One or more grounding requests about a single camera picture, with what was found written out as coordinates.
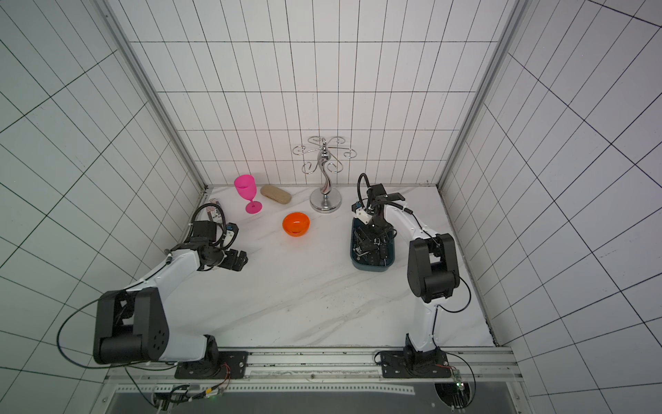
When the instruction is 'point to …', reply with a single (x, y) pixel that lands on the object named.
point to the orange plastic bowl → (296, 224)
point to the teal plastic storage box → (368, 251)
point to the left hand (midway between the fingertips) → (232, 260)
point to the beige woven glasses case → (276, 193)
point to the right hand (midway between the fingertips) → (372, 231)
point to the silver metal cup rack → (327, 199)
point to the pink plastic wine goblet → (246, 187)
